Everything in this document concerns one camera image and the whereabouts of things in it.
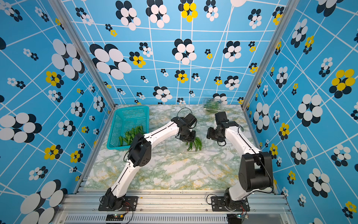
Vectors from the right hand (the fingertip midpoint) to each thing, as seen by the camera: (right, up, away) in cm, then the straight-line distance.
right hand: (212, 135), depth 89 cm
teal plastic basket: (-64, +7, +19) cm, 67 cm away
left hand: (-10, -3, +3) cm, 11 cm away
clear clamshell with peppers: (-9, -7, +4) cm, 12 cm away
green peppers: (-56, -1, +5) cm, 56 cm away
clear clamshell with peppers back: (+3, +21, +21) cm, 30 cm away
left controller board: (-55, -41, -17) cm, 71 cm away
